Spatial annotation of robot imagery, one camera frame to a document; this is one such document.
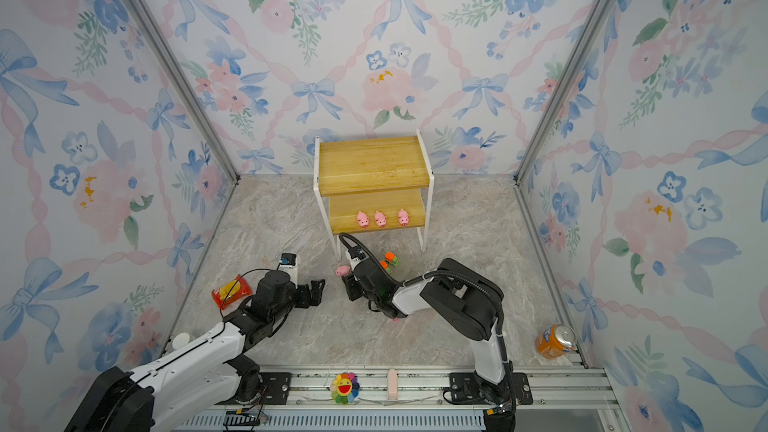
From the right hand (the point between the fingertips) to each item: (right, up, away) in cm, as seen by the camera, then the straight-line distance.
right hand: (346, 273), depth 93 cm
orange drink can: (+54, -11, -21) cm, 59 cm away
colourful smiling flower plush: (+3, -24, -20) cm, 31 cm away
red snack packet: (-33, -4, -5) cm, 33 cm away
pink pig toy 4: (-1, +1, 0) cm, 2 cm away
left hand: (-9, 0, -6) cm, 11 cm away
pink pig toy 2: (+11, +17, -8) cm, 22 cm away
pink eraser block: (+14, -22, -20) cm, 33 cm away
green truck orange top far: (+14, +4, +2) cm, 15 cm away
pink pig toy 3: (+6, +17, -8) cm, 20 cm away
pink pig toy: (+17, +18, -7) cm, 26 cm away
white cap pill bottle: (-39, -13, -18) cm, 45 cm away
